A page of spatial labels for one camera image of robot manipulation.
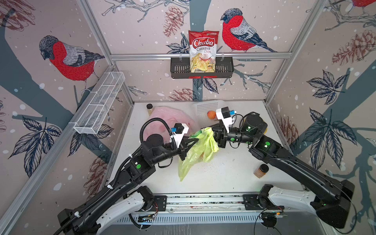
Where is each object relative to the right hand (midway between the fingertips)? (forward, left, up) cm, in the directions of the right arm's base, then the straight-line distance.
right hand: (202, 130), depth 57 cm
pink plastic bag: (+36, +30, -38) cm, 60 cm away
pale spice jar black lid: (+40, +38, -29) cm, 63 cm away
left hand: (-1, +1, -4) cm, 4 cm away
